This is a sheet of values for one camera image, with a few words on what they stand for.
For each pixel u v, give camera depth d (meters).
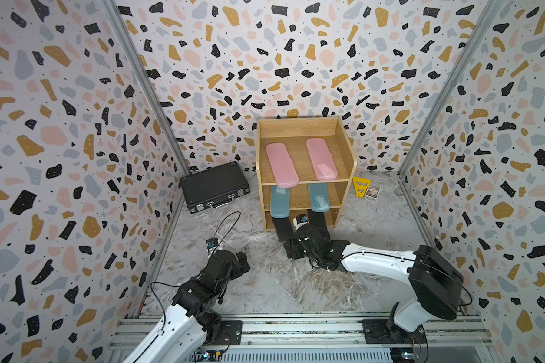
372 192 1.13
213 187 1.09
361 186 1.17
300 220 0.76
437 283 0.44
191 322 0.51
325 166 0.78
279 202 0.89
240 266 0.72
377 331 0.74
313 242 0.64
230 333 0.73
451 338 0.74
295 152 0.84
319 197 0.88
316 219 1.00
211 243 0.69
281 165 0.78
